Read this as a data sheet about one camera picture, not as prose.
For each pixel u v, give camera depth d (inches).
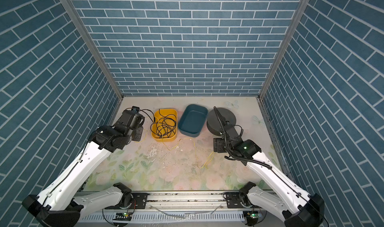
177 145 36.9
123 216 28.4
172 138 36.0
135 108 24.6
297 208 15.2
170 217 27.8
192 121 40.4
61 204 14.9
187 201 29.7
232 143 22.0
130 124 21.0
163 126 40.1
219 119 38.9
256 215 27.7
